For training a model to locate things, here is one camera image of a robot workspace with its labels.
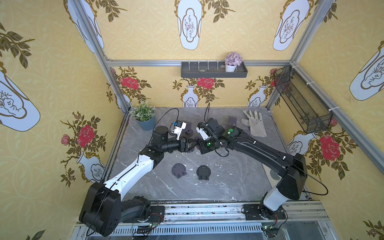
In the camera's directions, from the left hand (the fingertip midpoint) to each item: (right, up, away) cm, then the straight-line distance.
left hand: (196, 143), depth 76 cm
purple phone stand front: (-11, -18, +13) cm, 24 cm away
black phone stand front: (+4, -19, +12) cm, 22 cm away
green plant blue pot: (-34, +15, +23) cm, 44 cm away
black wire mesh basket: (+65, +15, +8) cm, 67 cm away
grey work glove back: (+45, +10, +36) cm, 58 cm away
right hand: (+1, -4, +1) cm, 4 cm away
